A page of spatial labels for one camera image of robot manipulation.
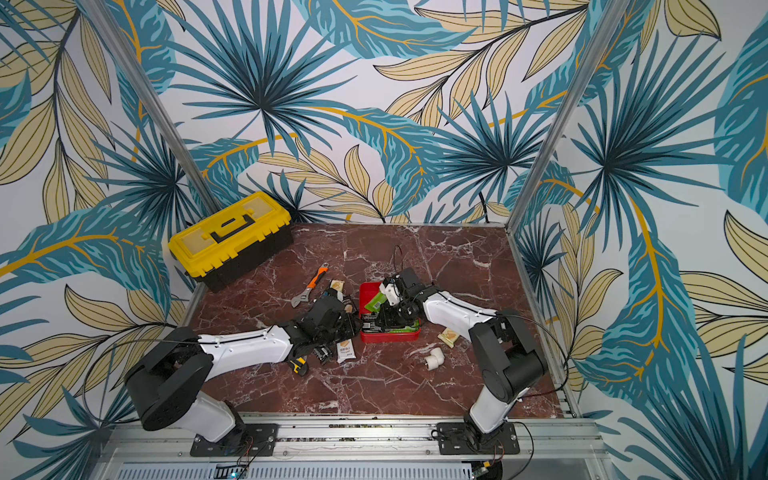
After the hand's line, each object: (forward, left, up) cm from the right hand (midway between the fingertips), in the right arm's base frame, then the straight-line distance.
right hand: (379, 321), depth 89 cm
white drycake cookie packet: (-8, +10, -3) cm, 13 cm away
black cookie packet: (-8, +16, -3) cm, 18 cm away
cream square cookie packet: (-4, -21, -4) cm, 21 cm away
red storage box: (+13, +4, -5) cm, 14 cm away
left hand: (-3, +5, +1) cm, 6 cm away
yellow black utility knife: (-11, +23, -3) cm, 25 cm away
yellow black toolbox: (+22, +45, +13) cm, 51 cm away
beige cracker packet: (+16, +14, -4) cm, 22 cm away
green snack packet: (+7, +1, -3) cm, 8 cm away
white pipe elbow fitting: (-11, -16, -2) cm, 20 cm away
